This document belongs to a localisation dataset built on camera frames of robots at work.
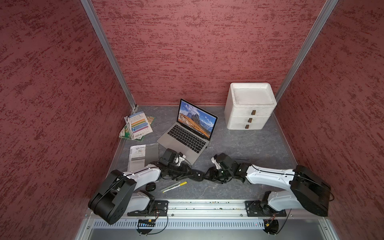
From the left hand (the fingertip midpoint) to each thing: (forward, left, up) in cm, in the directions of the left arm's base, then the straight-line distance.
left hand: (190, 177), depth 82 cm
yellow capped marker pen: (-5, +8, -1) cm, 10 cm away
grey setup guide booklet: (+16, +26, -2) cm, 30 cm away
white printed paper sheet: (+12, +34, -1) cm, 36 cm away
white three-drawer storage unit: (+36, -35, +22) cm, 55 cm away
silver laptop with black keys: (+31, 0, -1) cm, 31 cm away
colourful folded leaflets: (+37, +40, -1) cm, 55 cm away
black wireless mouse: (+1, -3, 0) cm, 4 cm away
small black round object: (-5, +22, 0) cm, 22 cm away
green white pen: (-5, +11, -1) cm, 12 cm away
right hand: (-3, -9, +1) cm, 9 cm away
